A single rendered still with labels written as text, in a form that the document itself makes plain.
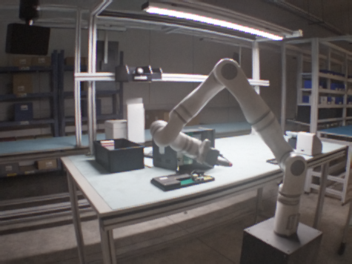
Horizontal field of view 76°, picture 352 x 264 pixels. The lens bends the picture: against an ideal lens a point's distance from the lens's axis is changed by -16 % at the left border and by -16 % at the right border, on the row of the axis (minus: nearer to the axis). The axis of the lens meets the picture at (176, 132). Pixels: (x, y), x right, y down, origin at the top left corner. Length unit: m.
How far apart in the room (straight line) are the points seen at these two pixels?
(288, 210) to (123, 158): 0.81
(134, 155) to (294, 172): 0.79
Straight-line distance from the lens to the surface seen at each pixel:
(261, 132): 0.94
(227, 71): 0.89
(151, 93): 5.76
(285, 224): 1.07
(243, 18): 1.90
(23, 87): 4.64
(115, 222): 0.99
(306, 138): 1.83
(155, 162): 1.43
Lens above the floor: 1.39
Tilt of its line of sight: 8 degrees down
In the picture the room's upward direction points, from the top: straight up
